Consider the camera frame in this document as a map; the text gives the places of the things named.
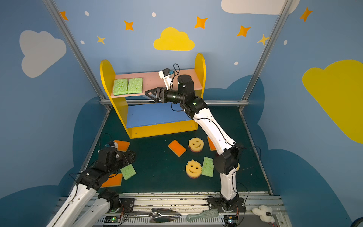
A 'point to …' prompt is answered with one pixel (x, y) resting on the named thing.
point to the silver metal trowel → (158, 215)
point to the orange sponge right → (211, 144)
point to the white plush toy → (265, 213)
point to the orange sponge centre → (177, 148)
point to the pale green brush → (205, 213)
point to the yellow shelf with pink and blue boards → (142, 115)
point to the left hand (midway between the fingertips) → (129, 155)
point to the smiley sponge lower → (193, 169)
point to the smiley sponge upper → (195, 144)
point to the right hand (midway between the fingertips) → (149, 91)
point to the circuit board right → (230, 219)
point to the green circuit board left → (112, 219)
